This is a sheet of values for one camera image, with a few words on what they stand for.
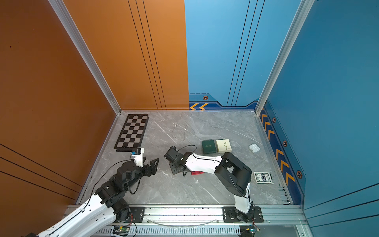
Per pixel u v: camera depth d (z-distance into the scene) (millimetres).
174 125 1113
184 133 1060
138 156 669
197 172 842
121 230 718
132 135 1018
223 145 966
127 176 564
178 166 646
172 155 682
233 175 471
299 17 728
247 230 698
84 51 850
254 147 968
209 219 726
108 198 530
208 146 965
